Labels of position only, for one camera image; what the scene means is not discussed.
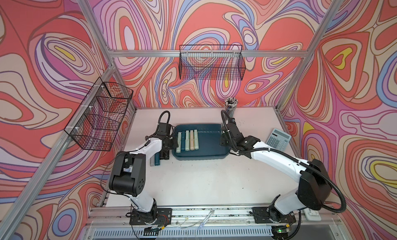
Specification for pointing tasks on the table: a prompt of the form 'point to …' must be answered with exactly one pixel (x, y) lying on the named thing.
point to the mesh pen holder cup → (230, 109)
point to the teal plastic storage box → (209, 140)
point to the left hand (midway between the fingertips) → (177, 143)
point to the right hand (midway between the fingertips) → (224, 140)
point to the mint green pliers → (196, 146)
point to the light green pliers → (178, 149)
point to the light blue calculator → (278, 139)
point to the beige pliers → (192, 140)
